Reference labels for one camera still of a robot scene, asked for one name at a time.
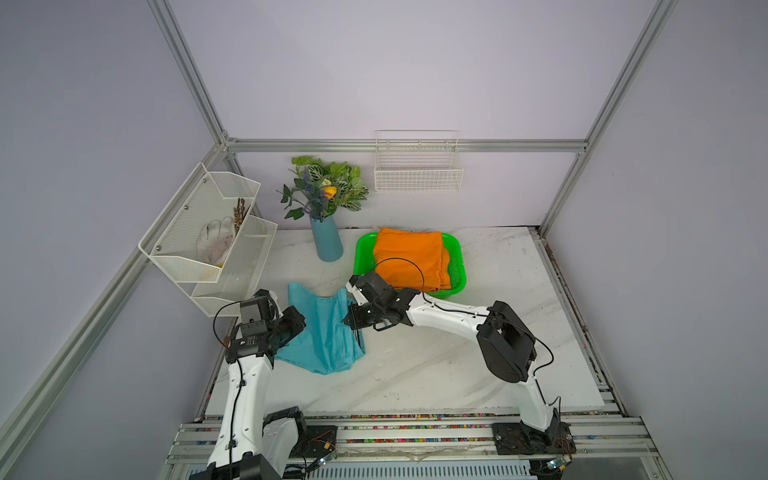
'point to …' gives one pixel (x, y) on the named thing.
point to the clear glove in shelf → (215, 240)
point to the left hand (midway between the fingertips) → (303, 320)
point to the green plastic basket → (364, 261)
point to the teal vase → (327, 239)
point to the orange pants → (412, 260)
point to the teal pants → (327, 344)
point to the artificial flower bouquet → (319, 189)
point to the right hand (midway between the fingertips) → (346, 324)
